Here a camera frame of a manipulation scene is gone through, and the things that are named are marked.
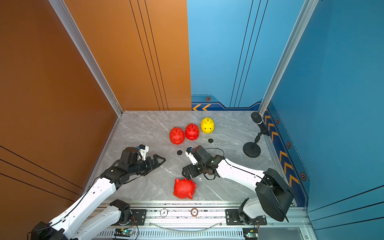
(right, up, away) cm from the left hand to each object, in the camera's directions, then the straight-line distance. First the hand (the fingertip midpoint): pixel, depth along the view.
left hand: (162, 161), depth 80 cm
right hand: (+15, -6, +3) cm, 16 cm away
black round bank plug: (+28, +9, +23) cm, 37 cm away
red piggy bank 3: (+12, -13, -4) cm, 18 cm away
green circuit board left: (-16, -32, -9) cm, 37 cm away
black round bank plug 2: (+7, +1, +17) cm, 19 cm away
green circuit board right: (+44, -33, -9) cm, 56 cm away
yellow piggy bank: (+26, +19, +23) cm, 39 cm away
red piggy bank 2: (+5, +13, +16) cm, 21 cm away
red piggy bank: (+15, +15, +19) cm, 28 cm away
